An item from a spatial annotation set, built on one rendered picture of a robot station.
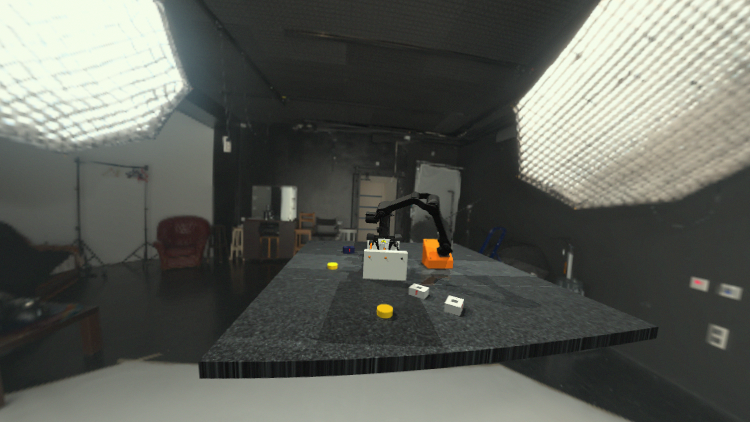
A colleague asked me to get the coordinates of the small white block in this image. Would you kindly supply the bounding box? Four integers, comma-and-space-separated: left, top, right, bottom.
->
409, 283, 429, 300

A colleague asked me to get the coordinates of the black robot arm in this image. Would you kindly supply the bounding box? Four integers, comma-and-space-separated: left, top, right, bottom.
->
365, 192, 453, 258

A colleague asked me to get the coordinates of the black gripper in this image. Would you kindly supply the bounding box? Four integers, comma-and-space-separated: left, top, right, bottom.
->
367, 224, 402, 250

